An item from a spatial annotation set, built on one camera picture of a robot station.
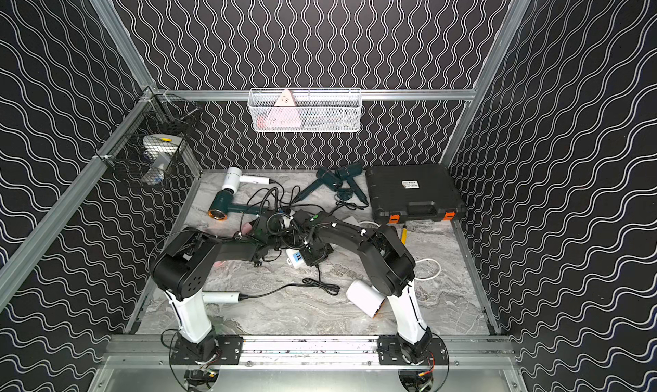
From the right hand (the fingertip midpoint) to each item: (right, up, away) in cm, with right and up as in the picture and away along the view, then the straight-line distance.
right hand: (313, 260), depth 92 cm
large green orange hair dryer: (-38, +20, +13) cm, 45 cm away
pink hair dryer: (-27, +11, +7) cm, 30 cm away
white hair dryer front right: (+17, -9, -11) cm, 22 cm away
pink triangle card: (-10, +52, -2) cm, 53 cm away
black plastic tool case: (+36, +25, +14) cm, 46 cm away
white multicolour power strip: (-6, +1, -2) cm, 7 cm away
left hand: (-3, +8, +3) cm, 9 cm away
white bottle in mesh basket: (-50, +31, -10) cm, 59 cm away
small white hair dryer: (-36, +32, +20) cm, 53 cm away
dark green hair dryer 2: (+14, +34, +21) cm, 42 cm away
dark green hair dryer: (+5, +31, +19) cm, 37 cm away
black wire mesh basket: (-49, +39, -12) cm, 64 cm away
